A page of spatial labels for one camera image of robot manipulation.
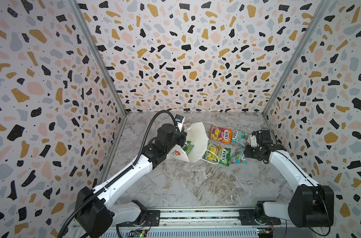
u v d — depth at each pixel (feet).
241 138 3.38
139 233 2.31
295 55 2.93
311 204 1.34
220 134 3.47
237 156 2.93
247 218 2.40
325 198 1.35
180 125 2.11
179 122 2.09
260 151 2.07
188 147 3.02
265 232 2.35
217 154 3.11
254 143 2.60
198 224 2.40
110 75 3.22
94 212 1.24
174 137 1.89
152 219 2.40
